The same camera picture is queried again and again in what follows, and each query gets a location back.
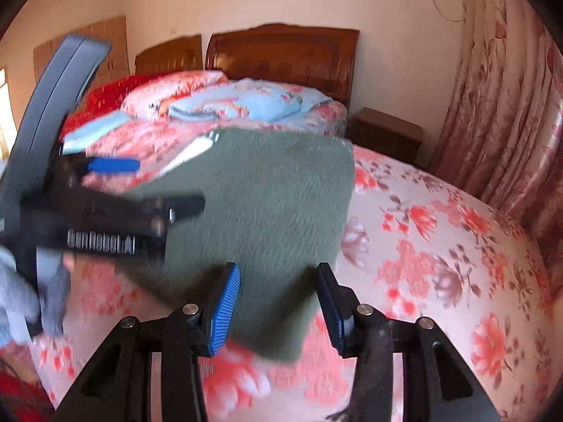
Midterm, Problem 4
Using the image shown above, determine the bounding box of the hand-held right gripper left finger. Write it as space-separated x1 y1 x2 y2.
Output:
53 262 242 422

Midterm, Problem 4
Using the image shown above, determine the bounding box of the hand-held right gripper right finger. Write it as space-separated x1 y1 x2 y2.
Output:
317 262 502 422

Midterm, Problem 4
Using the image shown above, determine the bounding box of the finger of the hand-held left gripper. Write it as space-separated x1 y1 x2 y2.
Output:
145 196 206 229
62 156 141 182

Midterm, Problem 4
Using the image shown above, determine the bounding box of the green knit sweater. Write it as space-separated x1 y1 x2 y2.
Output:
121 128 356 363

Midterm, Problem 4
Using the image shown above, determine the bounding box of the person's left hand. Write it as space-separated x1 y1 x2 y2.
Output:
0 246 73 348

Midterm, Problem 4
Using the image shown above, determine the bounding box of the light blue cloth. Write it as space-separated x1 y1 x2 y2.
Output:
62 112 130 154

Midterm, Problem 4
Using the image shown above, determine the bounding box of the red blanket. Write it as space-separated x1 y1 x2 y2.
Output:
59 72 177 139

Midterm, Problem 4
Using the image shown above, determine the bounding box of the pink floral pillow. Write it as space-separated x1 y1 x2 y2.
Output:
120 69 229 121

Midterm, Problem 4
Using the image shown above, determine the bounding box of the floral bed sheet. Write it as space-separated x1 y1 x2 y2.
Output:
26 101 559 422

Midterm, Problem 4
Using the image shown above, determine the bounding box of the cardboard panel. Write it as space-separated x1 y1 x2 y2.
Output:
33 15 130 80

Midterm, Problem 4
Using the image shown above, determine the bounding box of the small wooden headboard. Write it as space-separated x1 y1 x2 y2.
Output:
134 34 204 77

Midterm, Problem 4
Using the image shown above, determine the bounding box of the blue floral quilt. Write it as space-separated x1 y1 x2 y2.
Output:
167 77 333 124

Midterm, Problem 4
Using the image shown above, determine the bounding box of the red patterned cloth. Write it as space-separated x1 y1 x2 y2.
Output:
0 360 53 422

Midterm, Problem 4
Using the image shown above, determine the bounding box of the wooden nightstand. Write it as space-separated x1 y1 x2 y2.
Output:
345 108 424 168

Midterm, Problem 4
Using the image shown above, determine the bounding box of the large wooden headboard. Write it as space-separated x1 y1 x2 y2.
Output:
204 23 360 110

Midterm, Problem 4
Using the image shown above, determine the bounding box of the floral curtain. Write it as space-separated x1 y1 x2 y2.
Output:
429 0 563 291

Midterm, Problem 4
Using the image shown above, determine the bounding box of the wall cable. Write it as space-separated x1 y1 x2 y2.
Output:
431 0 467 24

